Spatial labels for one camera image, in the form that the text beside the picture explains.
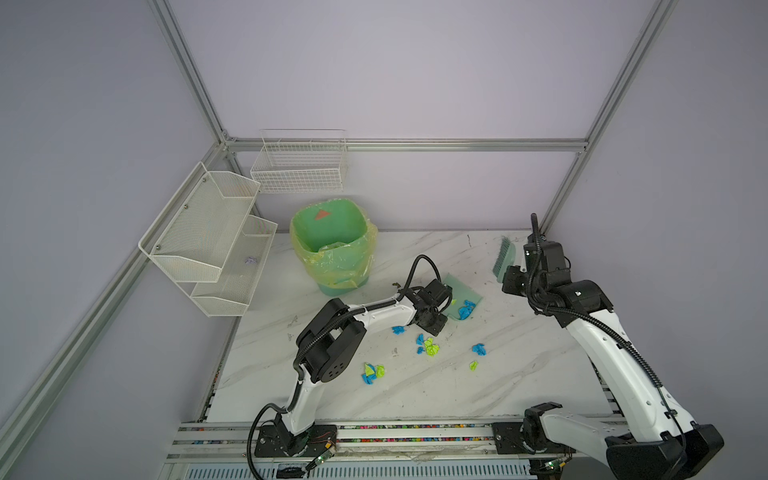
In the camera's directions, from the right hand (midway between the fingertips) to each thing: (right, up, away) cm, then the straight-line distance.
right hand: (509, 272), depth 75 cm
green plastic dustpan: (-6, -9, +30) cm, 32 cm away
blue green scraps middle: (-20, -23, +15) cm, 34 cm away
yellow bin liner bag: (-46, +9, +7) cm, 47 cm away
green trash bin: (-51, -8, +25) cm, 58 cm away
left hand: (-17, -17, +17) cm, 29 cm away
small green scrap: (-6, -28, +11) cm, 31 cm away
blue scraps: (-6, -13, +19) cm, 24 cm away
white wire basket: (-61, +35, +20) cm, 74 cm away
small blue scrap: (-28, -19, +18) cm, 38 cm away
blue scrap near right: (-4, -24, +13) cm, 28 cm away
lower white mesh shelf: (-79, -2, +17) cm, 80 cm away
